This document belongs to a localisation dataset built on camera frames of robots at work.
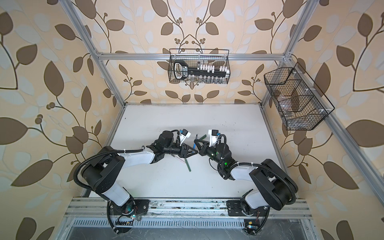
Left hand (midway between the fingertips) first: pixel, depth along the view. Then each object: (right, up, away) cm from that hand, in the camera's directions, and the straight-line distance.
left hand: (196, 151), depth 81 cm
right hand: (-1, +5, 0) cm, 5 cm away
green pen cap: (+4, +5, +21) cm, 22 cm away
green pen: (-6, -10, +8) cm, 14 cm away
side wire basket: (+52, +25, -7) cm, 59 cm away
